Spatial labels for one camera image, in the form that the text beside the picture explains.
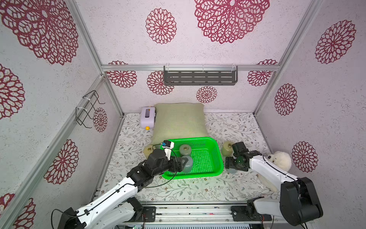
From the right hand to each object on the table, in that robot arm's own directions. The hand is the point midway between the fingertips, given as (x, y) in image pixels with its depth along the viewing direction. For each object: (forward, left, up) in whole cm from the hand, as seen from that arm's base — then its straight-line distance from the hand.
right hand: (231, 163), depth 89 cm
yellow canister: (+7, +2, +5) cm, 9 cm away
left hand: (-6, +31, +15) cm, 34 cm away
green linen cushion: (+30, +34, +6) cm, 46 cm away
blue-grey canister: (-5, +27, +4) cm, 28 cm away
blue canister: (-4, -1, -3) cm, 5 cm away
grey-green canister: (+5, +29, +7) cm, 30 cm away
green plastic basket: (+7, +14, -4) cm, 16 cm away
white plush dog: (-6, -22, +15) cm, 27 cm away
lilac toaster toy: (+33, +57, +7) cm, 66 cm away
